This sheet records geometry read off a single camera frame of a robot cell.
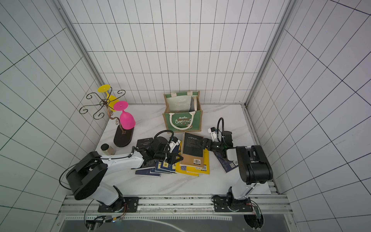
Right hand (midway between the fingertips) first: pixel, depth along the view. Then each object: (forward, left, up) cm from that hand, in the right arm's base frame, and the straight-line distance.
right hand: (200, 140), depth 91 cm
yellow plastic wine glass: (+8, +52, +26) cm, 59 cm away
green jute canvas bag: (+9, +12, +16) cm, 22 cm away
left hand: (-15, +12, 0) cm, 19 cm away
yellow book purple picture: (-18, +6, -4) cm, 20 cm away
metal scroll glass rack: (+1, +54, -3) cm, 54 cm away
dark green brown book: (-10, +4, 0) cm, 11 cm away
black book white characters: (-3, +39, -3) cm, 40 cm away
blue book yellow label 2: (-18, +24, -1) cm, 30 cm away
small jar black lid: (-11, +56, +4) cm, 57 cm away
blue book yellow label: (-18, +20, -2) cm, 27 cm away
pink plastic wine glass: (+1, +44, +16) cm, 47 cm away
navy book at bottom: (-21, +31, -3) cm, 37 cm away
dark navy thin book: (-13, -16, -5) cm, 22 cm away
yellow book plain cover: (-11, -4, -5) cm, 13 cm away
